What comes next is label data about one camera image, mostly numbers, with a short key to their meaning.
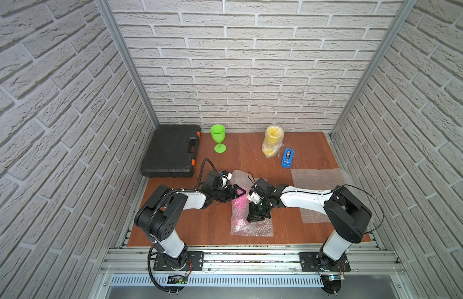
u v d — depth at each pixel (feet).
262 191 2.33
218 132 3.31
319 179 3.20
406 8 2.26
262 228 2.72
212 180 2.39
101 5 2.24
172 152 3.31
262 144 3.51
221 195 2.63
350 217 1.51
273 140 3.21
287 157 3.39
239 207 2.66
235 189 2.71
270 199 2.14
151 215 1.43
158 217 1.45
